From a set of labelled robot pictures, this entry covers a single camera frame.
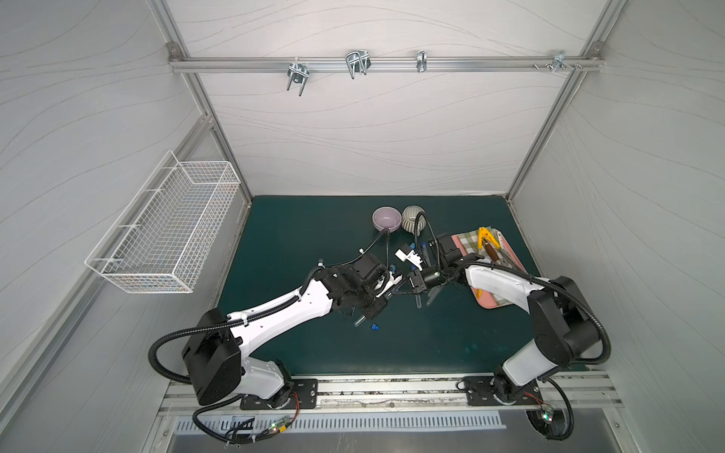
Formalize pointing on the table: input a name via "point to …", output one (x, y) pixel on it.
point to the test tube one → (360, 321)
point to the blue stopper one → (374, 327)
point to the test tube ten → (434, 291)
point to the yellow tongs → (482, 232)
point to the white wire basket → (161, 240)
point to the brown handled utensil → (490, 252)
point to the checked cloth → (470, 242)
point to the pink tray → (491, 245)
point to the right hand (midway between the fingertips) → (393, 292)
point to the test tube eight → (425, 248)
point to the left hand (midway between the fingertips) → (382, 303)
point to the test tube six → (418, 300)
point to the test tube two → (394, 289)
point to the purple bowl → (386, 217)
